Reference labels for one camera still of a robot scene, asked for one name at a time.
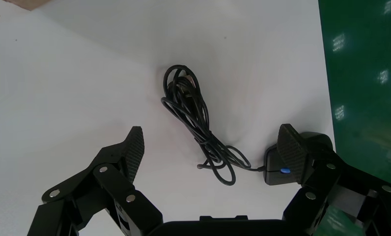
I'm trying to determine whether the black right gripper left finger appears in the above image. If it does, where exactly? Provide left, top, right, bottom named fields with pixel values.
left=28, top=126, right=164, bottom=236

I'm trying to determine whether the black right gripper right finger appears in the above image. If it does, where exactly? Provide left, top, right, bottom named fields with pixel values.
left=277, top=123, right=391, bottom=236

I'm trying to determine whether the black wired computer mouse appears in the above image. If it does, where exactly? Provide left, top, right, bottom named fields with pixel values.
left=160, top=64, right=335, bottom=186

